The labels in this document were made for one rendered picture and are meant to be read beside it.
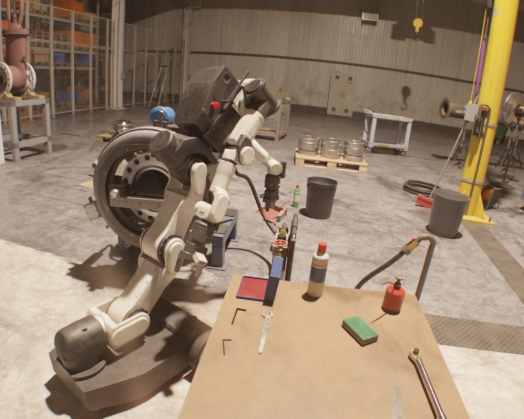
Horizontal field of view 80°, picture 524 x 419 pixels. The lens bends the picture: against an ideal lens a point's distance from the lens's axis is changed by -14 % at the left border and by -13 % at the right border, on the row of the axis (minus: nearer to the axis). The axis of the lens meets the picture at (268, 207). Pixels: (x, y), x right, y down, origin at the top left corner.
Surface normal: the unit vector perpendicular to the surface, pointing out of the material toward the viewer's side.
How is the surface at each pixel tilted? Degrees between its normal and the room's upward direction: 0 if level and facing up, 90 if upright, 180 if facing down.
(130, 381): 90
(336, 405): 0
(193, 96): 64
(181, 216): 90
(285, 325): 0
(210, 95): 83
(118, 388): 90
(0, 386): 0
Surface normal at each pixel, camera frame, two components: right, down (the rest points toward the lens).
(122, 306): -0.20, -0.71
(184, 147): 0.82, 0.26
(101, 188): -0.11, 0.33
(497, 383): 0.09, -0.94
